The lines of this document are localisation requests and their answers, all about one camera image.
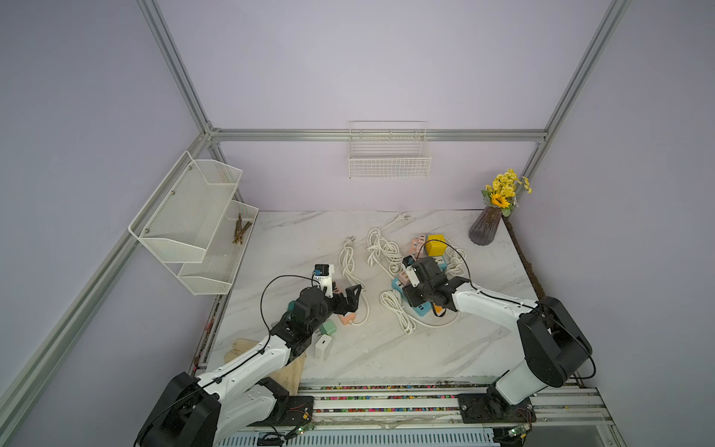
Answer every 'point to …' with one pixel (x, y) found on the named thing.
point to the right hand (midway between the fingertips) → (414, 292)
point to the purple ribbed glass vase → (483, 228)
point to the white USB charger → (322, 346)
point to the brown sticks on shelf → (239, 231)
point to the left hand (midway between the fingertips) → (347, 288)
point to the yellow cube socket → (437, 248)
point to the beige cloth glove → (290, 375)
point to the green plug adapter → (328, 328)
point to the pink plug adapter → (347, 318)
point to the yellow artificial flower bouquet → (502, 191)
